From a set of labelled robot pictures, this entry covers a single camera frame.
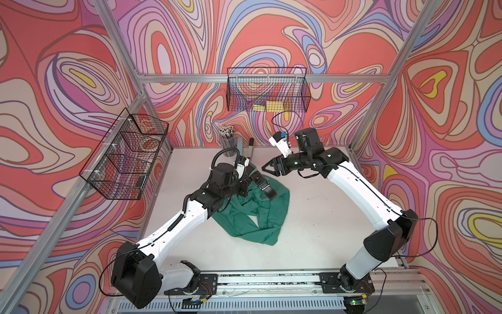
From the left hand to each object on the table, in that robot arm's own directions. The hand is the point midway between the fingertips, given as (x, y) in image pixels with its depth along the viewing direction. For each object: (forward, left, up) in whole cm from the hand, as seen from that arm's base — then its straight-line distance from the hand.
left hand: (253, 179), depth 78 cm
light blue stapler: (+37, +8, -17) cm, 42 cm away
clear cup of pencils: (+33, +14, -8) cm, 36 cm away
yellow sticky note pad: (+34, -10, +12) cm, 38 cm away
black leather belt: (-1, -3, 0) cm, 3 cm away
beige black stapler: (+40, +1, -17) cm, 43 cm away
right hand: (-1, -6, +6) cm, 8 cm away
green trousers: (-6, -1, -22) cm, 23 cm away
